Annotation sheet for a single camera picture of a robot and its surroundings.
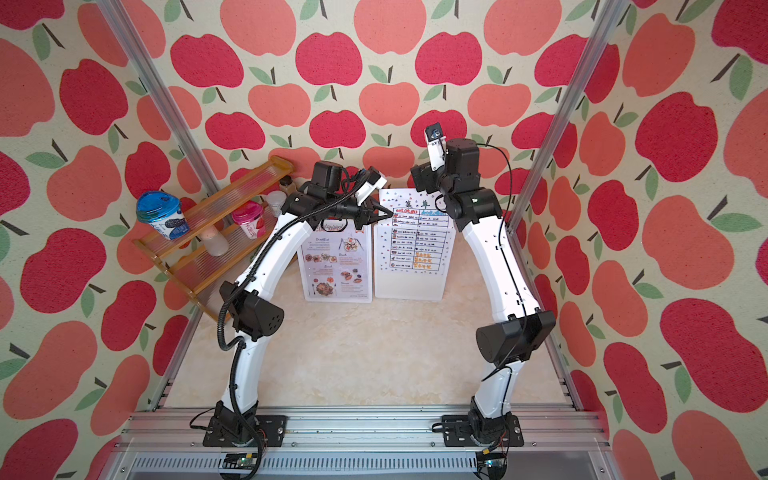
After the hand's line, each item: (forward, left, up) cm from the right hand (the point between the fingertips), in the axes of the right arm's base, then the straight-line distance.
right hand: (440, 164), depth 73 cm
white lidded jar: (+9, +53, -23) cm, 58 cm away
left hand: (-9, +11, -11) cm, 18 cm away
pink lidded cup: (-3, +56, -19) cm, 59 cm away
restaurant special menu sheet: (-12, +28, -29) cm, 42 cm away
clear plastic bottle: (-11, +65, -23) cm, 70 cm away
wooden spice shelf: (-11, +70, -27) cm, 76 cm away
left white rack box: (-12, +29, -29) cm, 42 cm away
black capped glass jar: (+14, +50, -20) cm, 55 cm away
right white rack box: (-10, +5, -28) cm, 30 cm away
